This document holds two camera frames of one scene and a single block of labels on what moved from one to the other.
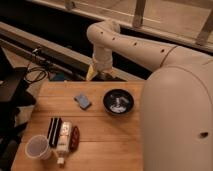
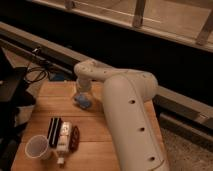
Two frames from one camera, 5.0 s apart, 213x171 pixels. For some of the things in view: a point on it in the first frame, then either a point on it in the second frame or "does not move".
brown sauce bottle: x=64 y=141 does not move
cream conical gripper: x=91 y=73 -> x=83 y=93
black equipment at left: x=14 y=95 does not move
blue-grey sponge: x=83 y=101 does not move
